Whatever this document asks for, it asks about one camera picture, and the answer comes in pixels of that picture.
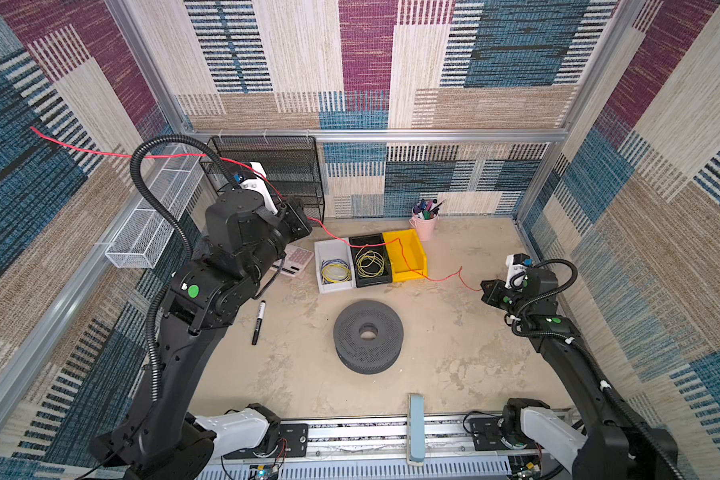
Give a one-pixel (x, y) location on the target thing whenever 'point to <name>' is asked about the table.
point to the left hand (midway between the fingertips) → (306, 194)
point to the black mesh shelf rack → (291, 164)
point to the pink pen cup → (426, 227)
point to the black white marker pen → (259, 322)
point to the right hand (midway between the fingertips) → (482, 286)
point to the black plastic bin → (364, 281)
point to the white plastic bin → (335, 248)
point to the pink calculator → (293, 261)
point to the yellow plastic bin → (413, 252)
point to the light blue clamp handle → (415, 429)
